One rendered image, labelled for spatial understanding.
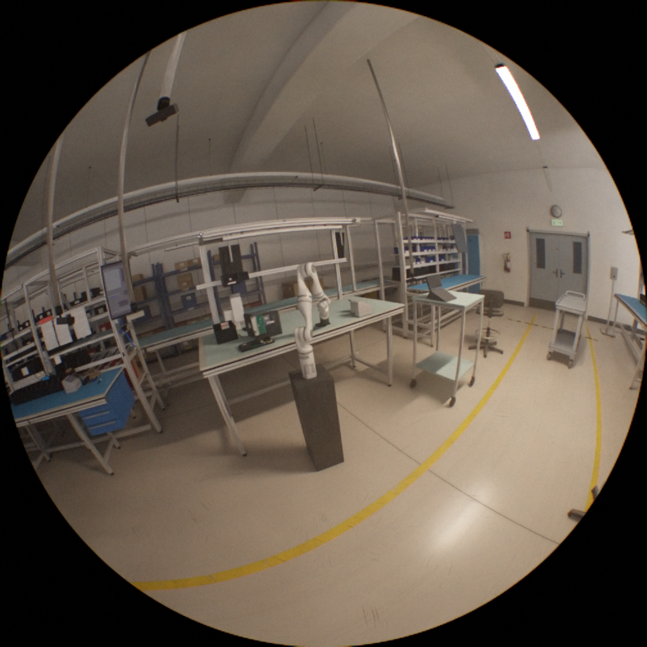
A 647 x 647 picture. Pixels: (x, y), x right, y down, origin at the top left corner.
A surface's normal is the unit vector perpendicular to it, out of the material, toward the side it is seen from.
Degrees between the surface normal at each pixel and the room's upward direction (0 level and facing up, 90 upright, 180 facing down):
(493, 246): 90
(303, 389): 90
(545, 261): 90
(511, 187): 90
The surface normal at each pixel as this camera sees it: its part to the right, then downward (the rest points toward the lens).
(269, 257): 0.51, 0.18
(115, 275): 0.83, 0.24
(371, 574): -0.13, -0.95
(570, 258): -0.85, 0.25
